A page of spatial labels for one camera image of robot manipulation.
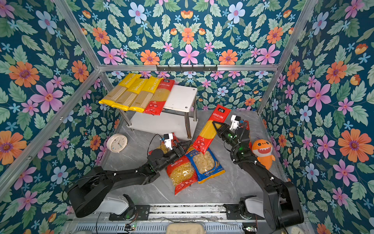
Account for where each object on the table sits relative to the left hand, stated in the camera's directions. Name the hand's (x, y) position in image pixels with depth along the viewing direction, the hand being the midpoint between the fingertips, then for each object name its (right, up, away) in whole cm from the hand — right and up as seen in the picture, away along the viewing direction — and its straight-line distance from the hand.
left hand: (191, 142), depth 73 cm
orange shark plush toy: (+43, -7, +16) cm, 46 cm away
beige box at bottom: (-3, -39, -7) cm, 39 cm away
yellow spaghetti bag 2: (-35, +21, +3) cm, 41 cm away
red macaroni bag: (-6, -20, +10) cm, 23 cm away
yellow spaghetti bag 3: (-25, +25, +6) cm, 36 cm away
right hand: (+11, +10, +4) cm, 16 cm away
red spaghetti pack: (+6, +1, +1) cm, 6 cm away
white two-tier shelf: (-12, +14, +35) cm, 40 cm away
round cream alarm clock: (-49, -3, +19) cm, 52 cm away
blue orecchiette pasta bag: (+8, -16, +14) cm, 23 cm away
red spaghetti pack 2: (-17, +25, +5) cm, 31 cm away
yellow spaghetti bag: (-43, +24, +5) cm, 50 cm away
